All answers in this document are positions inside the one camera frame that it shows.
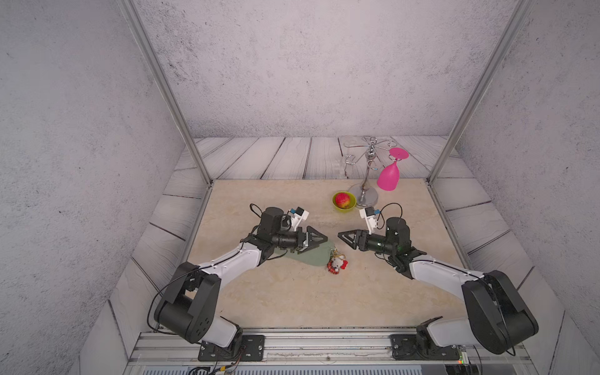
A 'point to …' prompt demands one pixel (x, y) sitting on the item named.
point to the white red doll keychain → (336, 262)
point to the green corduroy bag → (319, 255)
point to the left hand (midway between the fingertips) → (324, 245)
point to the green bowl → (351, 208)
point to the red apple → (343, 200)
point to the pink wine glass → (388, 178)
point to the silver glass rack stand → (365, 195)
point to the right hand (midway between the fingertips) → (343, 236)
